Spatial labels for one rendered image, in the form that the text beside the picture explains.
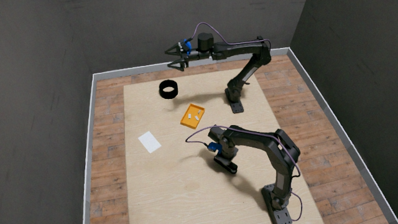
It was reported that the black short cylinder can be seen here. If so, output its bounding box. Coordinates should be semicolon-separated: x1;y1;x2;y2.
159;80;178;100

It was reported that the orange shallow tray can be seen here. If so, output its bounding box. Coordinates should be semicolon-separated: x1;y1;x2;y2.
180;103;205;129

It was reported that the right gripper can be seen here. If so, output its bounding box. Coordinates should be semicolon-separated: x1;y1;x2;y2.
165;42;199;72

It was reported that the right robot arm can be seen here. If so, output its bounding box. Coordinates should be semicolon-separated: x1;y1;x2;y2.
197;33;272;113

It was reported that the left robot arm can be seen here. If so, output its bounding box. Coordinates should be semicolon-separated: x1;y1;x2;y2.
208;125;300;224

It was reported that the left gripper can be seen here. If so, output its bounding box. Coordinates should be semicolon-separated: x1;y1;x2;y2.
208;142;239;166

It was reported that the white sheet of paper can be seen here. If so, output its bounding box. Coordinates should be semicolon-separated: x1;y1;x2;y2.
138;131;161;153

